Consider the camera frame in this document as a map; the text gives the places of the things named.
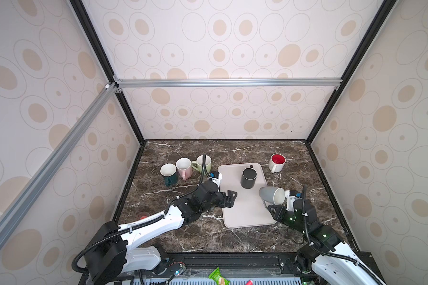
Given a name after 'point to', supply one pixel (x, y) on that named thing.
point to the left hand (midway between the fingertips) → (233, 192)
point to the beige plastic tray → (248, 209)
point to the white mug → (276, 162)
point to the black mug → (248, 177)
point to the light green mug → (208, 162)
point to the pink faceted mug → (184, 167)
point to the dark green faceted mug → (169, 171)
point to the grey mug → (273, 195)
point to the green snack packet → (216, 275)
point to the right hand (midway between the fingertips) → (269, 206)
